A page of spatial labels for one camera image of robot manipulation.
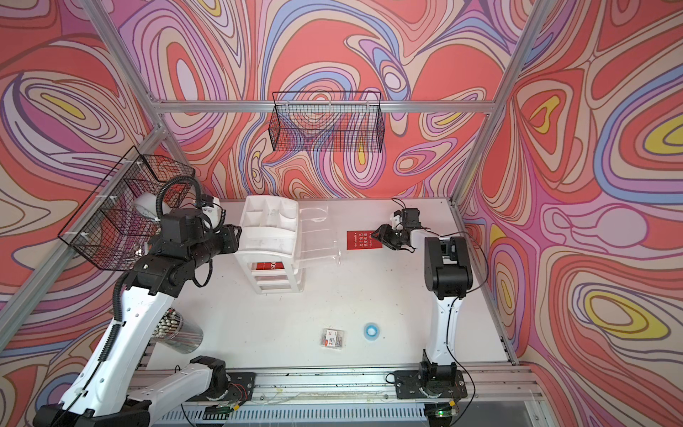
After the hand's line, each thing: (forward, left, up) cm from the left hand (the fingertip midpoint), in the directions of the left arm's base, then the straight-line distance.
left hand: (238, 228), depth 70 cm
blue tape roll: (-17, -37, -32) cm, 52 cm away
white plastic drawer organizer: (+4, -5, -12) cm, 14 cm away
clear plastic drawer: (+17, -17, -28) cm, 37 cm away
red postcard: (+20, -36, -31) cm, 51 cm away
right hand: (+18, -42, -30) cm, 54 cm away
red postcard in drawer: (+3, -3, -24) cm, 24 cm away
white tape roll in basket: (+8, +28, +1) cm, 30 cm away
